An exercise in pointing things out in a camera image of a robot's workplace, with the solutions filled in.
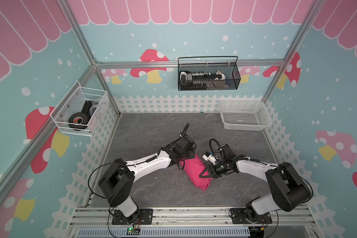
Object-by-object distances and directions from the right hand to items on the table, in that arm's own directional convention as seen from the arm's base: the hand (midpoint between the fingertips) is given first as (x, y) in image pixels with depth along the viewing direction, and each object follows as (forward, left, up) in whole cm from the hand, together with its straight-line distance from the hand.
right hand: (202, 176), depth 82 cm
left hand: (+12, +5, +4) cm, 14 cm away
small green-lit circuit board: (-24, +36, -8) cm, 44 cm away
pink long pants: (+4, +4, +3) cm, 7 cm away
